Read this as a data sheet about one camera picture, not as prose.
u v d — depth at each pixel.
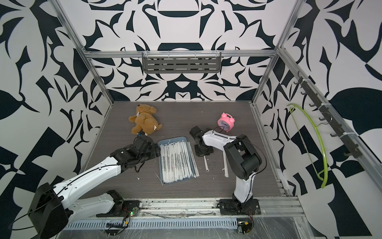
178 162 0.89
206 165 0.89
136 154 0.61
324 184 0.58
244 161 0.49
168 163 0.89
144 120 0.94
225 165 0.89
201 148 0.79
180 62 0.96
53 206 0.38
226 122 0.97
